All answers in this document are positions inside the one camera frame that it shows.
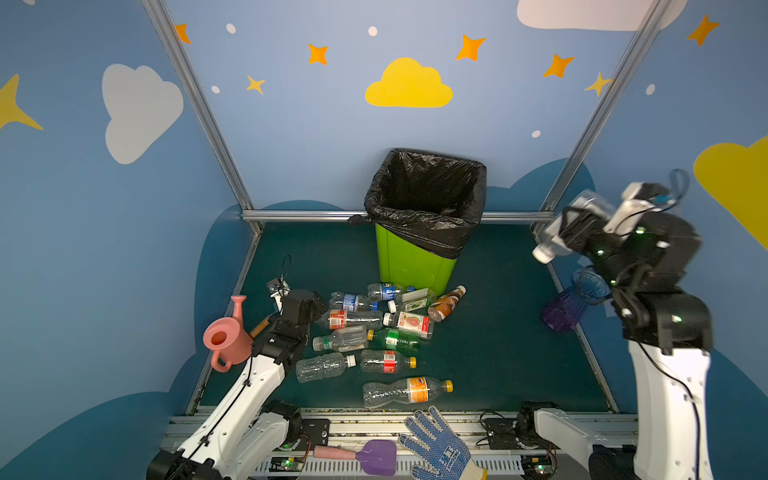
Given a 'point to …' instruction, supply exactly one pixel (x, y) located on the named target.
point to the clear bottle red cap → (340, 319)
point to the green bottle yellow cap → (403, 343)
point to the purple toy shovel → (379, 457)
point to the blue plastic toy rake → (260, 328)
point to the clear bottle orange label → (404, 390)
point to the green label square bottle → (415, 300)
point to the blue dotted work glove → (449, 458)
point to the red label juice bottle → (418, 324)
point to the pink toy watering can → (229, 338)
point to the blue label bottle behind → (386, 291)
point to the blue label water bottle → (352, 302)
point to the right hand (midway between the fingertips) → (582, 209)
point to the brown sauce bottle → (446, 304)
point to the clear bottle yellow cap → (385, 361)
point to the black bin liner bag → (429, 201)
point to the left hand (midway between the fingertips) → (309, 300)
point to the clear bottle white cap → (323, 366)
